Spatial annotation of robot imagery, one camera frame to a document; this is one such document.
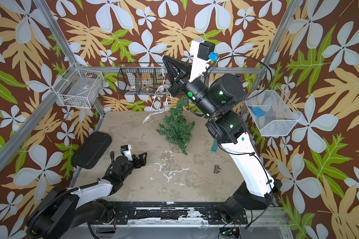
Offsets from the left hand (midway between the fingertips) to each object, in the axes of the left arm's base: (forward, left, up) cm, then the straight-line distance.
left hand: (142, 152), depth 88 cm
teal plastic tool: (+9, -47, -8) cm, 48 cm away
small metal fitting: (-7, -45, -7) cm, 46 cm away
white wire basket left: (+27, +35, +26) cm, 52 cm away
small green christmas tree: (+6, -21, +17) cm, 28 cm away
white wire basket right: (+15, -76, +19) cm, 80 cm away
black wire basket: (+44, -1, +22) cm, 49 cm away
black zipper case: (+2, +32, -2) cm, 32 cm away
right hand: (-4, -18, +59) cm, 62 cm away
